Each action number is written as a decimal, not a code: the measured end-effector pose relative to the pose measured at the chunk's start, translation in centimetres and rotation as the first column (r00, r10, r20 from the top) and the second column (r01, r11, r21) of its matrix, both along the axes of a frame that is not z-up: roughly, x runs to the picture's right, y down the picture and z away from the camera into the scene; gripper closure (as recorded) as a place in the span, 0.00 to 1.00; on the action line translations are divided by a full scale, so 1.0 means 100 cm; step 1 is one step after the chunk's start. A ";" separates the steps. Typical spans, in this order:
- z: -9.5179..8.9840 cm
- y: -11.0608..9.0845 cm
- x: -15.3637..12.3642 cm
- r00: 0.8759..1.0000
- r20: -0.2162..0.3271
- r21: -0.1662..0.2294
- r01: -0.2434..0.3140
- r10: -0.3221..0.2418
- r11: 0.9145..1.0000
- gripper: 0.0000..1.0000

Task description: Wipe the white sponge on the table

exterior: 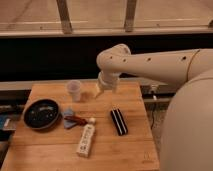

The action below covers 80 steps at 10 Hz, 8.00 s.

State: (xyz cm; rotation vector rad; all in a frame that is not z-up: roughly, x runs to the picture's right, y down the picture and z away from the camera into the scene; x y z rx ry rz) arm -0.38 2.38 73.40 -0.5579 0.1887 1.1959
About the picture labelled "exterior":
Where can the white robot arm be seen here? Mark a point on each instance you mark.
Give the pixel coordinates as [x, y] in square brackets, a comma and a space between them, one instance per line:
[187, 136]

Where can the black white striped block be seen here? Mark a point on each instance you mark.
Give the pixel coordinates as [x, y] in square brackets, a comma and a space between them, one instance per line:
[119, 122]

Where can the metal window post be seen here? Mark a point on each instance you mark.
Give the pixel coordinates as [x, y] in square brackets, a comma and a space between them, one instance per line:
[130, 15]
[64, 16]

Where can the white labelled bottle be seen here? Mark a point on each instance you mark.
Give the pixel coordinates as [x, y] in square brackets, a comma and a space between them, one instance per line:
[85, 142]

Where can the left metal window post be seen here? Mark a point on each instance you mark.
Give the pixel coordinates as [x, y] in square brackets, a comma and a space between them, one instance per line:
[64, 16]

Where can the right metal window post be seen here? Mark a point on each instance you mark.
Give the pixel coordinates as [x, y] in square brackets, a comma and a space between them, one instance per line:
[130, 15]

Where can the dark red sausage toy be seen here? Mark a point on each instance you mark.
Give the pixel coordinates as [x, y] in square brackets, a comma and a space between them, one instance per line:
[78, 120]

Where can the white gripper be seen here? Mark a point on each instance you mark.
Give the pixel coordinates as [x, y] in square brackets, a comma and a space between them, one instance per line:
[107, 81]

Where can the black round bowl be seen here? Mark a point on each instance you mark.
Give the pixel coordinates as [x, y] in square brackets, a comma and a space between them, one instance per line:
[41, 114]

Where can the clear plastic cup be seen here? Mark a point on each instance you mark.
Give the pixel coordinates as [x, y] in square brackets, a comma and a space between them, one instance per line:
[74, 89]

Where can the blue object at table edge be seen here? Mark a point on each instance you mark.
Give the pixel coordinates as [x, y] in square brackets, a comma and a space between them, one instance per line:
[5, 123]

